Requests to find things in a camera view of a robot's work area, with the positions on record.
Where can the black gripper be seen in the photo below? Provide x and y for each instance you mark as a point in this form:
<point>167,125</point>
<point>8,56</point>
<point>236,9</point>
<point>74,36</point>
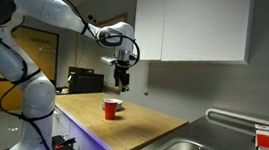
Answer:
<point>121,75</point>

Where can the grey bowl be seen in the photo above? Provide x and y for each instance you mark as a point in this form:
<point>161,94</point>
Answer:
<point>118,106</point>

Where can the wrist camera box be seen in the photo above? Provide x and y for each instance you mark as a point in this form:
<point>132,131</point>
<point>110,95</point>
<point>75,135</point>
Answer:
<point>108,60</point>

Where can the white wall cabinet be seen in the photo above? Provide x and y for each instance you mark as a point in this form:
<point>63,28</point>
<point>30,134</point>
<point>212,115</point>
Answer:
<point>194,30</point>

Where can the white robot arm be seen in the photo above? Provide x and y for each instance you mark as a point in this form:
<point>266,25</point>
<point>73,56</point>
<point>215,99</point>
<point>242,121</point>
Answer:
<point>37,133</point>

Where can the black device with red parts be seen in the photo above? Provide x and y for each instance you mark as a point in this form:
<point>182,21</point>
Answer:
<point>59,143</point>

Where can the whiteboard with wooden frame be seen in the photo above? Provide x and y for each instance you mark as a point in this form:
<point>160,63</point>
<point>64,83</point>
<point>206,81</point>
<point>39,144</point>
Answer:
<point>113,20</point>

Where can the yellow wooden door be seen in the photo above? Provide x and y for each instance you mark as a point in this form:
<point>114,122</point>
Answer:
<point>17,67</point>

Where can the red plastic cup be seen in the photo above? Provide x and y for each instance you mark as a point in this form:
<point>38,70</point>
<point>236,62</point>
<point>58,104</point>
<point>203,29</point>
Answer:
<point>110,107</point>

